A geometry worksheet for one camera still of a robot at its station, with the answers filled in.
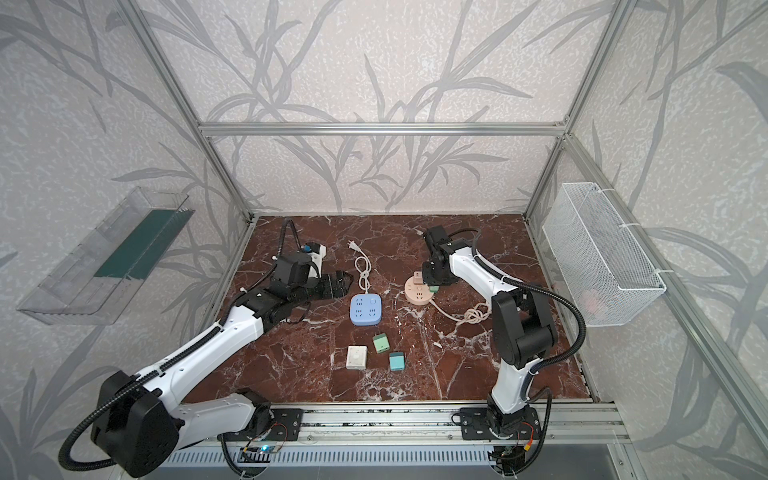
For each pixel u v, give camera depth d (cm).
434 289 91
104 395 40
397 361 83
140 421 38
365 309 91
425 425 75
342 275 73
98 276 64
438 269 70
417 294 95
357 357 82
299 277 62
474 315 89
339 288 72
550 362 50
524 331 48
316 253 73
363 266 105
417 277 95
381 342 86
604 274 62
